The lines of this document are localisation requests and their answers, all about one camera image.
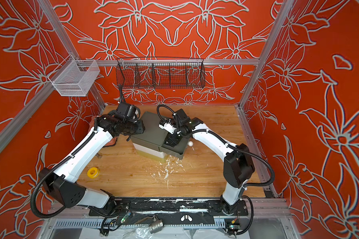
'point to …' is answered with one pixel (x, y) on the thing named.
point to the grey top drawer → (177, 151)
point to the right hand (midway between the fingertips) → (168, 135)
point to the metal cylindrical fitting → (156, 226)
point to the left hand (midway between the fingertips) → (143, 126)
